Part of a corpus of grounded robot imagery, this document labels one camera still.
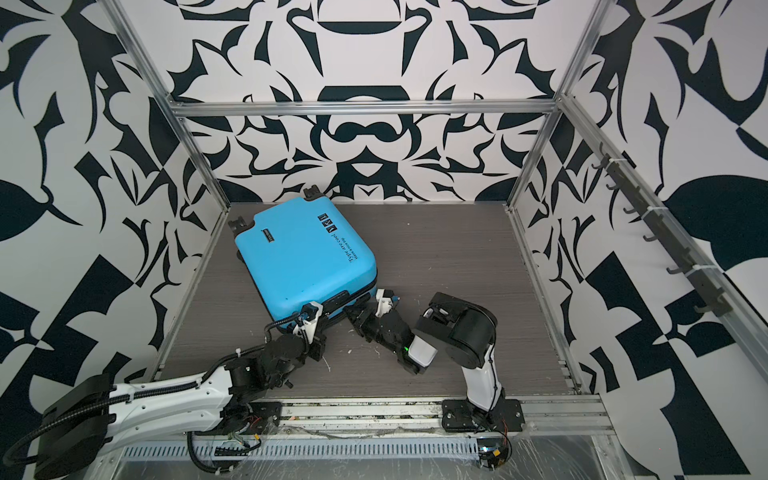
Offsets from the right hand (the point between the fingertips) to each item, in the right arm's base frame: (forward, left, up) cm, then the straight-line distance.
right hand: (343, 310), depth 84 cm
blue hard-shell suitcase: (+17, +13, +5) cm, 21 cm away
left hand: (-3, +3, +3) cm, 6 cm away
